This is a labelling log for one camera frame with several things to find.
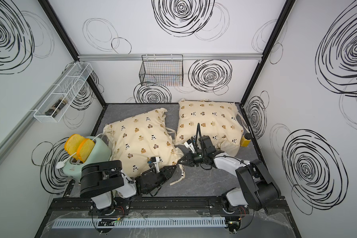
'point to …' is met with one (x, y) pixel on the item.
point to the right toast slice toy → (85, 149)
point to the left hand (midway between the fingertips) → (177, 169)
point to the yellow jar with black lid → (246, 140)
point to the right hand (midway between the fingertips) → (179, 164)
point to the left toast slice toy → (72, 143)
